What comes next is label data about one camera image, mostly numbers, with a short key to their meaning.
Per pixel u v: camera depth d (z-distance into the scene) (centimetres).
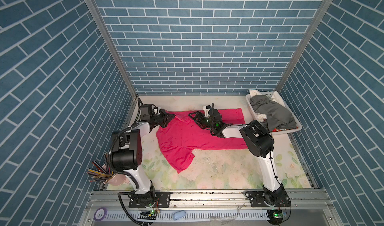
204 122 88
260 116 99
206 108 94
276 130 94
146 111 77
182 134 97
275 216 70
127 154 48
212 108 92
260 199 74
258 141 58
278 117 95
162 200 74
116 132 49
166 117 85
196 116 89
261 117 99
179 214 69
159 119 84
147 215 72
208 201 75
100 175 71
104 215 70
